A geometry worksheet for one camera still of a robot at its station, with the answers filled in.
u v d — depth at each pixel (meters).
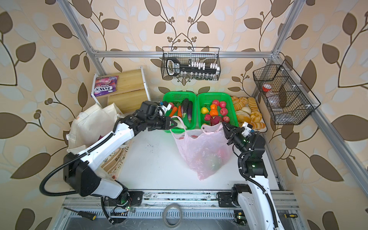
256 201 0.45
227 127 0.66
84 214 0.69
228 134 0.63
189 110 1.10
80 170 0.41
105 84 0.81
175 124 0.76
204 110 1.08
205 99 1.15
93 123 0.81
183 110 1.10
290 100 0.72
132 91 0.80
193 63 0.81
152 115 0.63
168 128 0.73
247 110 1.06
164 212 0.67
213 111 1.06
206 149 0.79
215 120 0.97
